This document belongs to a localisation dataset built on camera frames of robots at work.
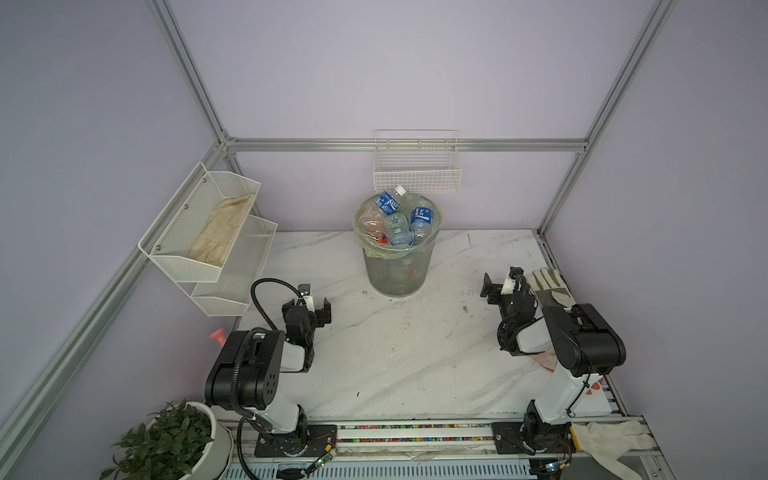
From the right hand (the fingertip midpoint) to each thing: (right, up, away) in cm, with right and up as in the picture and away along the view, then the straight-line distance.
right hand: (500, 273), depth 94 cm
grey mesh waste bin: (-33, -2, -1) cm, 33 cm away
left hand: (-62, -9, 0) cm, 62 cm away
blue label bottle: (-36, +21, -10) cm, 43 cm away
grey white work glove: (+20, -3, +11) cm, 23 cm away
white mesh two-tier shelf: (-78, -3, -21) cm, 80 cm away
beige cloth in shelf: (-81, +10, -17) cm, 84 cm away
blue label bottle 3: (-33, +13, -10) cm, 37 cm away
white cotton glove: (+19, -41, -21) cm, 50 cm away
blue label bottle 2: (-26, +15, -8) cm, 31 cm away
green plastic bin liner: (-39, +7, -14) cm, 42 cm away
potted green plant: (-78, -32, -36) cm, 92 cm away
